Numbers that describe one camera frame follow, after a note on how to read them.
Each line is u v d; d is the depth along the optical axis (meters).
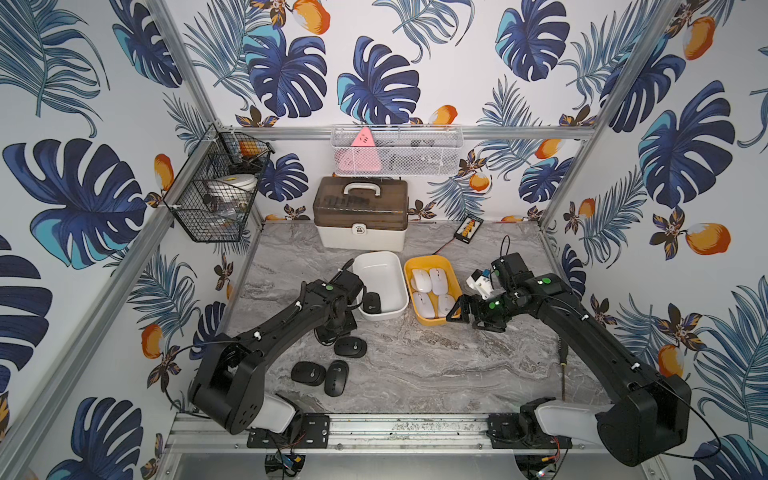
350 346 0.86
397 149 1.00
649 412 0.39
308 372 0.82
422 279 1.00
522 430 0.68
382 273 1.04
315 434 0.74
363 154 0.90
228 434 0.43
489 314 0.68
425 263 1.04
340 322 0.70
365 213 0.95
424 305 0.95
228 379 0.45
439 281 1.01
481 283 0.75
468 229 1.17
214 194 0.81
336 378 0.82
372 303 0.95
